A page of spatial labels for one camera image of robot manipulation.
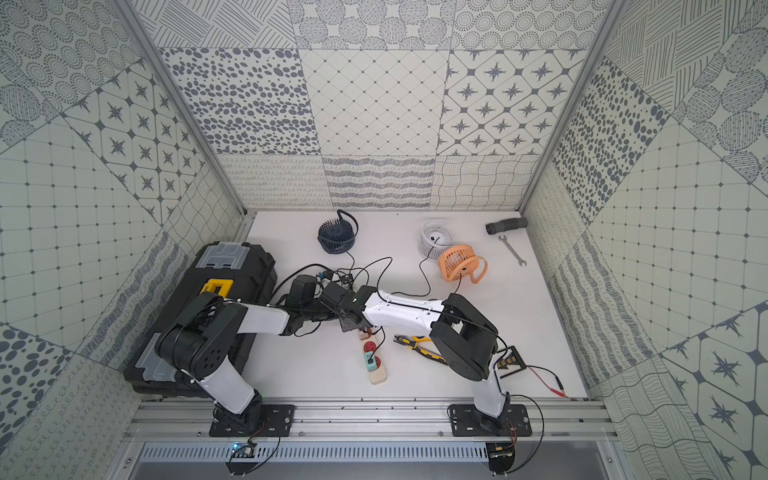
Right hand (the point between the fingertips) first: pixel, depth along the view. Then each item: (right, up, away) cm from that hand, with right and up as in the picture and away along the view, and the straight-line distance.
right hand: (362, 322), depth 88 cm
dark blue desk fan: (-11, +26, +16) cm, 33 cm away
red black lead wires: (+55, -16, -9) cm, 58 cm away
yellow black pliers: (+15, -5, -4) cm, 16 cm away
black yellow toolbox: (-35, +16, -6) cm, 39 cm away
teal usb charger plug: (+4, -7, -12) cm, 14 cm away
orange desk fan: (+30, +18, +4) cm, 35 cm away
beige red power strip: (+5, -12, -8) cm, 16 cm away
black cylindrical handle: (+52, +30, +23) cm, 64 cm away
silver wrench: (+52, +24, +23) cm, 61 cm away
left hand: (-5, +6, +5) cm, 9 cm away
